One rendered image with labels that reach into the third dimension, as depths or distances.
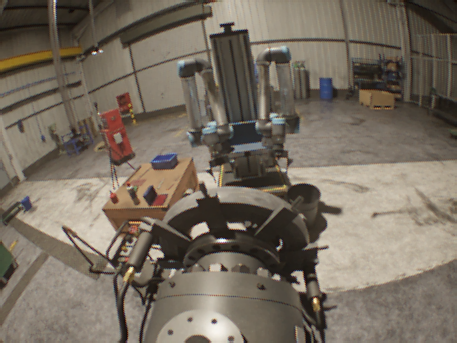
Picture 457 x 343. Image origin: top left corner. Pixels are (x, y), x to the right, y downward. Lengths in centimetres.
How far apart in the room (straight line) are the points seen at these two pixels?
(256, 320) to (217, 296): 13
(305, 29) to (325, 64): 176
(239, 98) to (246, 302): 163
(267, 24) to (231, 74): 741
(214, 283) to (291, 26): 908
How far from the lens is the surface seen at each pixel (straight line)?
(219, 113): 140
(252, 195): 74
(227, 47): 183
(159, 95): 1029
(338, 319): 152
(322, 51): 927
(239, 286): 59
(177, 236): 87
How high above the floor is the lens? 140
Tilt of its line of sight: 29 degrees down
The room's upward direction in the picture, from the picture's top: 11 degrees counter-clockwise
